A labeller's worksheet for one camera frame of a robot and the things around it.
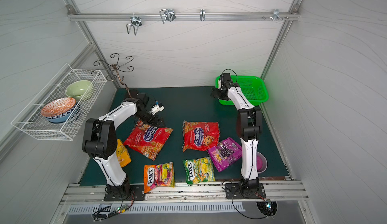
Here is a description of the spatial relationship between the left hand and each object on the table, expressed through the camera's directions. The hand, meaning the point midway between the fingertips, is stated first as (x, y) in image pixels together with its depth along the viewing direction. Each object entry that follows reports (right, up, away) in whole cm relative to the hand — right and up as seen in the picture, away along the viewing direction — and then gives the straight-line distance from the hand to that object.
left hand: (160, 124), depth 91 cm
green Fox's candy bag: (+24, -22, -13) cm, 35 cm away
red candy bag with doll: (+25, -6, -3) cm, 26 cm away
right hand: (+36, +20, +11) cm, 42 cm away
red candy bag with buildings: (-7, -9, -3) cm, 12 cm away
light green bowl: (-36, +20, -18) cm, 45 cm away
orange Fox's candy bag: (+3, -24, -14) cm, 28 cm away
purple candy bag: (+38, -15, -9) cm, 42 cm away
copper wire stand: (-27, +35, -3) cm, 44 cm away
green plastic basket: (+68, +25, +26) cm, 77 cm away
